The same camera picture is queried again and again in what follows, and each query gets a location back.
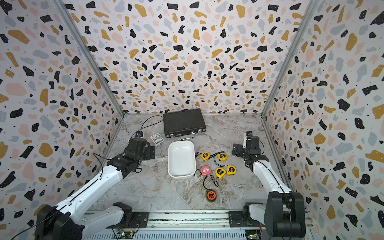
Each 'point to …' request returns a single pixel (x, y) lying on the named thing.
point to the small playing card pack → (157, 139)
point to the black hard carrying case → (183, 122)
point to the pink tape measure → (206, 170)
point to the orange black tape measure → (211, 195)
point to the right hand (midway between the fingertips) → (242, 146)
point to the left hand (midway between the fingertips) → (146, 148)
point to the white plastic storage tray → (181, 159)
